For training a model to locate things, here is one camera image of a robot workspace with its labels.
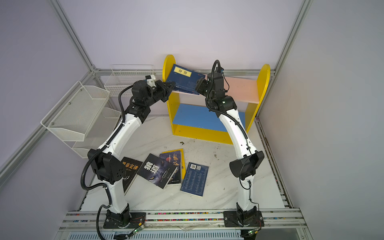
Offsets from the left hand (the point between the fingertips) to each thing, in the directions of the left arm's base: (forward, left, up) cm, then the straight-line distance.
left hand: (176, 82), depth 73 cm
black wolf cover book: (-28, +13, -43) cm, 52 cm away
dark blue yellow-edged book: (-19, +2, -42) cm, 46 cm away
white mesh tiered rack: (-11, +51, -16) cm, 55 cm away
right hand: (+2, -11, 0) cm, 11 cm away
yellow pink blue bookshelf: (+7, -7, -31) cm, 33 cm away
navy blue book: (-34, -9, -43) cm, 56 cm away
